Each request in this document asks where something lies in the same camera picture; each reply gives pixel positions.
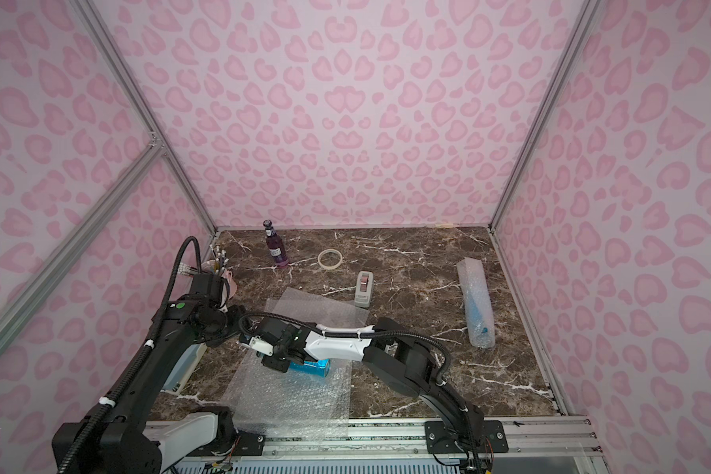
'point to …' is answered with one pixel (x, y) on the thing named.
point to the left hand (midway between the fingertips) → (243, 325)
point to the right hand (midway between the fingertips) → (275, 350)
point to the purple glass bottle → (276, 245)
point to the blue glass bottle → (320, 367)
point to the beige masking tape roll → (330, 259)
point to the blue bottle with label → (478, 311)
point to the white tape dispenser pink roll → (363, 288)
